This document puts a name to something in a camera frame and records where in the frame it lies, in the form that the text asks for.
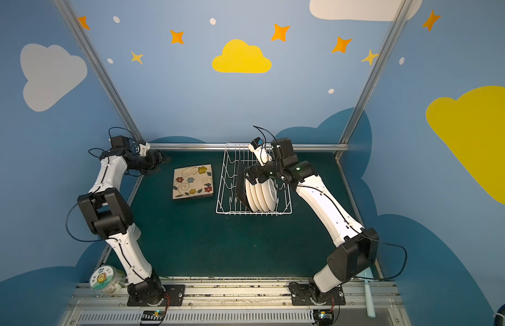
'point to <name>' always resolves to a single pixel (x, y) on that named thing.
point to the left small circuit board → (150, 317)
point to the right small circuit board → (325, 317)
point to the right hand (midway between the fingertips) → (253, 165)
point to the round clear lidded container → (107, 278)
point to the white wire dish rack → (229, 202)
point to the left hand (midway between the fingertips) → (163, 162)
